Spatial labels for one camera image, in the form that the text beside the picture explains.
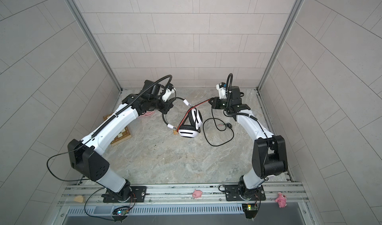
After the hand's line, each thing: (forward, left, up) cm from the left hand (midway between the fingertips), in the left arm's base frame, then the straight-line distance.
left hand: (175, 102), depth 78 cm
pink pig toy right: (-42, -51, -20) cm, 69 cm away
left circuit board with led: (-47, +22, -19) cm, 55 cm away
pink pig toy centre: (-39, -12, -21) cm, 46 cm away
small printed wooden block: (-16, -1, -3) cm, 16 cm away
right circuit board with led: (-45, -37, -23) cm, 62 cm away
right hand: (+5, -18, -4) cm, 20 cm away
